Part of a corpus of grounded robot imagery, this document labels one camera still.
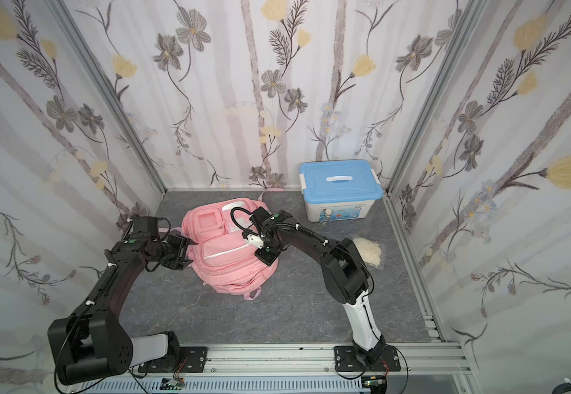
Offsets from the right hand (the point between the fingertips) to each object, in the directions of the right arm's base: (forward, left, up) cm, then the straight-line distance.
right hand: (268, 253), depth 88 cm
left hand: (0, +24, +5) cm, 24 cm away
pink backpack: (-2, +16, -1) cm, 16 cm away
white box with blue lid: (+29, -27, +4) cm, 40 cm away
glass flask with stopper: (+19, -24, -7) cm, 31 cm away
